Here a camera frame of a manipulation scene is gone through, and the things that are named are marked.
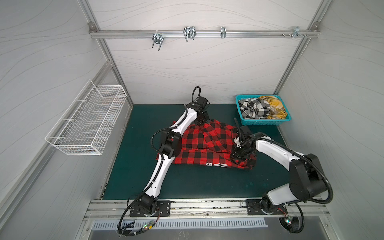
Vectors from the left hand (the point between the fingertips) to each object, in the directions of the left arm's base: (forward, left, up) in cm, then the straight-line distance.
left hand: (209, 119), depth 102 cm
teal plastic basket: (-1, -36, -1) cm, 36 cm away
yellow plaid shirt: (+6, -47, +4) cm, 48 cm away
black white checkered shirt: (+11, -33, +1) cm, 35 cm away
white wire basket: (-24, +59, +24) cm, 68 cm away
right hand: (-25, -14, -2) cm, 28 cm away
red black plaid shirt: (-16, -1, -5) cm, 17 cm away
